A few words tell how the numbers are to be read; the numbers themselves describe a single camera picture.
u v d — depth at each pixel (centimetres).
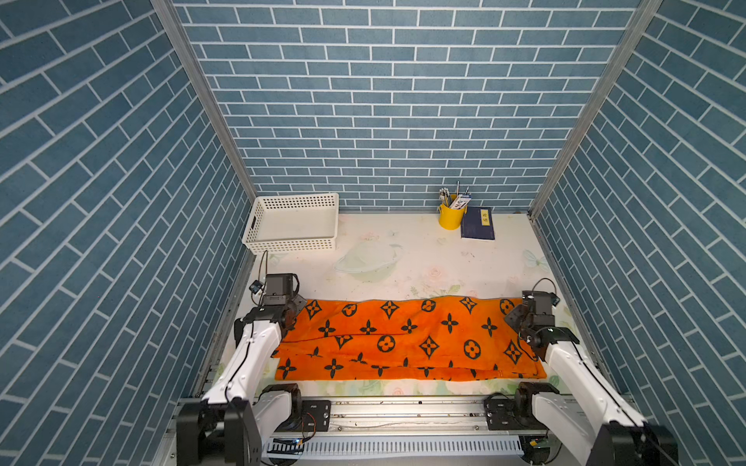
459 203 105
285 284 67
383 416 75
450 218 114
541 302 67
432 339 84
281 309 60
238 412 38
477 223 118
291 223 117
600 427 42
